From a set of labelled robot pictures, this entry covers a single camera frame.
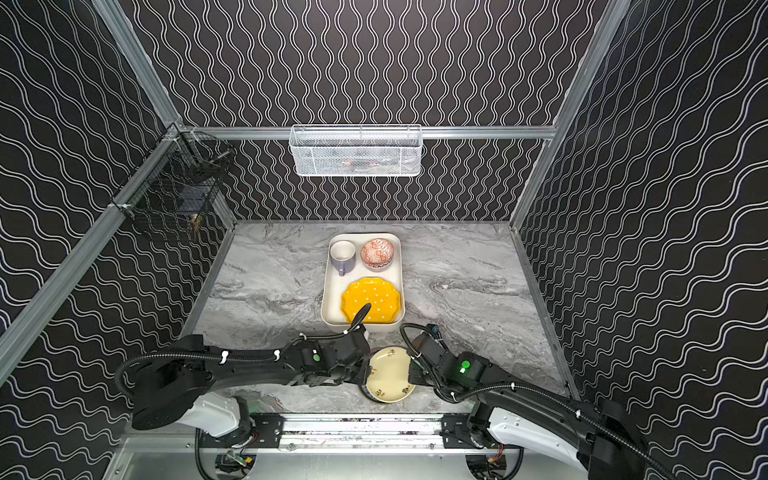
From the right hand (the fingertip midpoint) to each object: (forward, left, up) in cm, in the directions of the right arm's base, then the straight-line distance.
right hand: (413, 371), depth 80 cm
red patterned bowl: (+41, +12, +1) cm, 43 cm away
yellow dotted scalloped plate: (+25, +10, -2) cm, 27 cm away
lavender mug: (+39, +24, +1) cm, 46 cm away
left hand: (0, +9, +1) cm, 9 cm away
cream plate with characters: (-1, +7, +1) cm, 7 cm away
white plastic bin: (+35, +16, -1) cm, 39 cm away
